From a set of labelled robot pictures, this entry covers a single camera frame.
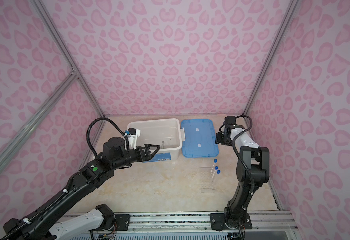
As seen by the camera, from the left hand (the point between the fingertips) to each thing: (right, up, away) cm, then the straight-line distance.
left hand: (155, 146), depth 67 cm
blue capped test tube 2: (+29, -12, +8) cm, 33 cm away
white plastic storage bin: (+2, +4, +43) cm, 43 cm away
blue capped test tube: (+29, -9, +11) cm, 33 cm away
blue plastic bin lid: (+25, 0, +39) cm, 47 cm away
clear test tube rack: (+27, -22, +19) cm, 39 cm away
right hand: (+38, +1, +28) cm, 47 cm away
